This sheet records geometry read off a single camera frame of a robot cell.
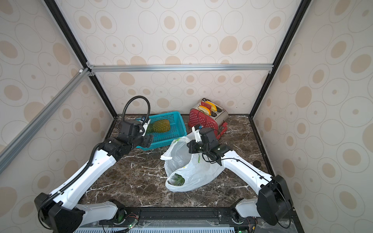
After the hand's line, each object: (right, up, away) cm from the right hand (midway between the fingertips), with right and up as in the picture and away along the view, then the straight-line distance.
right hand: (185, 146), depth 79 cm
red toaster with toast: (+15, +19, +16) cm, 28 cm away
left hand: (-19, +8, -3) cm, 21 cm away
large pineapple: (-5, -19, +3) cm, 20 cm away
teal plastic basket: (-7, +10, +32) cm, 35 cm away
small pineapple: (-20, +11, +22) cm, 31 cm away
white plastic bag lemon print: (+6, -11, -4) cm, 13 cm away
